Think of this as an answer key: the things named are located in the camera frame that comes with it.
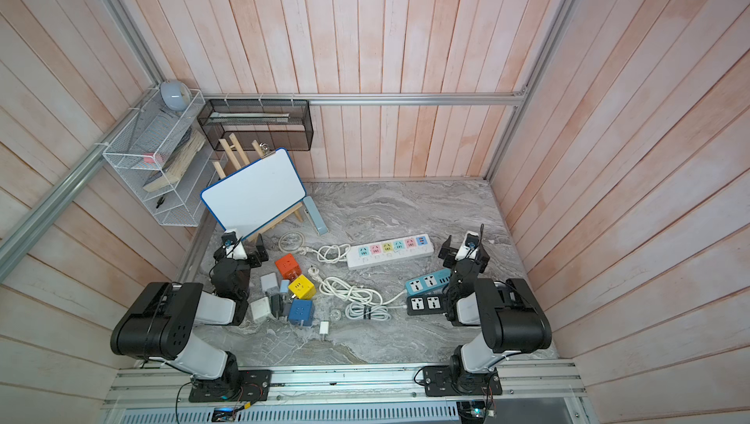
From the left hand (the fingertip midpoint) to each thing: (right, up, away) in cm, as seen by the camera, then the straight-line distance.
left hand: (247, 239), depth 91 cm
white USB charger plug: (+7, -19, -7) cm, 22 cm away
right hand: (+69, 0, -1) cm, 69 cm away
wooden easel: (-1, +25, -7) cm, 26 cm away
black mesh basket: (+10, +36, -3) cm, 37 cm away
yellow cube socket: (+19, -14, -5) cm, 24 cm away
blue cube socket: (+20, -20, -10) cm, 30 cm away
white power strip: (+46, -4, +5) cm, 46 cm away
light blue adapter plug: (+13, -14, -3) cm, 19 cm away
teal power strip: (+57, -13, -1) cm, 59 cm away
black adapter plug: (+11, -19, -6) cm, 23 cm away
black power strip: (+56, -19, -6) cm, 59 cm away
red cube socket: (+13, -9, -1) cm, 16 cm away
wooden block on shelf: (-15, +22, -11) cm, 29 cm away
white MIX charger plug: (+26, -25, -9) cm, 37 cm away
